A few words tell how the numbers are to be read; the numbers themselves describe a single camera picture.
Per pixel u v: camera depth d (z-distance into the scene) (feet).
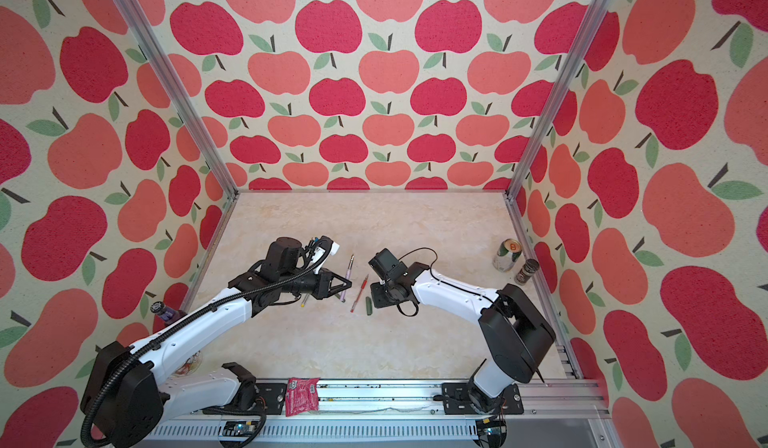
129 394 1.31
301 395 2.42
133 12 2.42
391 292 2.12
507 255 2.98
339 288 2.44
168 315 2.35
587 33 2.56
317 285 2.26
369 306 2.98
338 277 2.40
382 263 2.26
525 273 2.95
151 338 1.47
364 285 3.12
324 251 2.31
